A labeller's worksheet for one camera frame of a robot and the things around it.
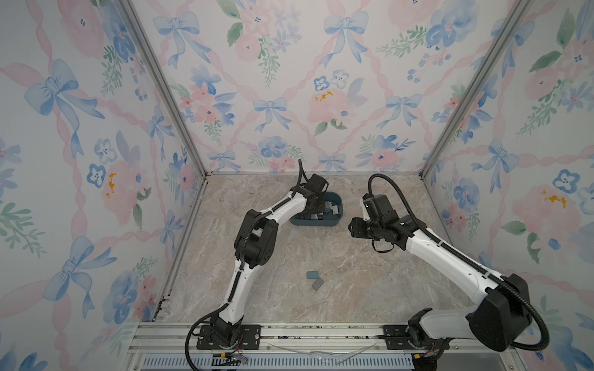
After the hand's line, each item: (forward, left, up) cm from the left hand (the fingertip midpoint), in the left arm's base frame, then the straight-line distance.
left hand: (322, 206), depth 101 cm
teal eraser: (-28, +4, -6) cm, 29 cm away
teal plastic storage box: (+6, -5, -2) cm, 8 cm away
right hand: (-16, -10, +10) cm, 22 cm away
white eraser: (+1, -6, -3) cm, 7 cm away
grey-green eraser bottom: (-31, +3, -6) cm, 32 cm away
